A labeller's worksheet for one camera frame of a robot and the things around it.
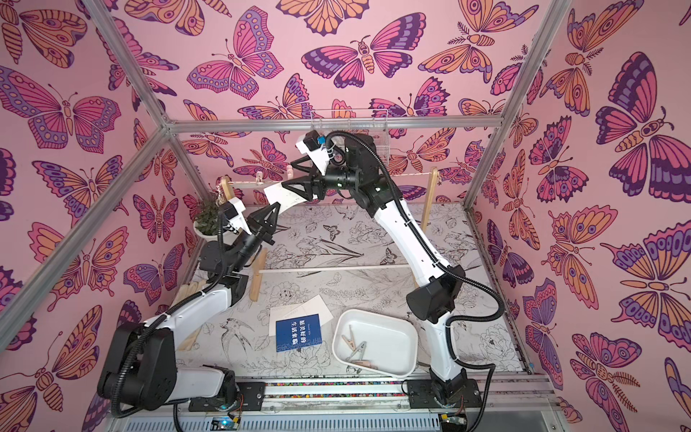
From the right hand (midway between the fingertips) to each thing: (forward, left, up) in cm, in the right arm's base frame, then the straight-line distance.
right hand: (292, 170), depth 65 cm
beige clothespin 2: (-32, -19, -44) cm, 58 cm away
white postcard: (-14, -2, -46) cm, 49 cm away
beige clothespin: (-27, -14, -44) cm, 54 cm away
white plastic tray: (-26, -22, -47) cm, 58 cm away
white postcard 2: (-17, +10, -46) cm, 50 cm away
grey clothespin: (-28, -18, -45) cm, 56 cm away
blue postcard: (-23, +3, -45) cm, 51 cm away
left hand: (-3, +4, -9) cm, 10 cm away
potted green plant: (+9, +38, -29) cm, 49 cm away
